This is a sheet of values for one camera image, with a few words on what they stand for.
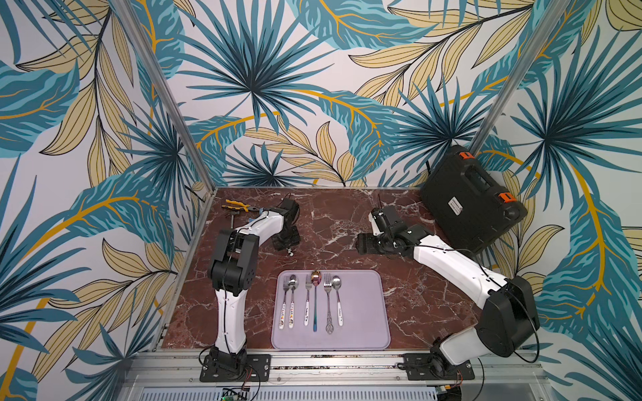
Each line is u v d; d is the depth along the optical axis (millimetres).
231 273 541
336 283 896
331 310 841
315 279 900
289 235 858
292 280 889
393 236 627
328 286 900
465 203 955
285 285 894
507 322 419
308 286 894
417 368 733
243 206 1103
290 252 973
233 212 1092
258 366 735
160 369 747
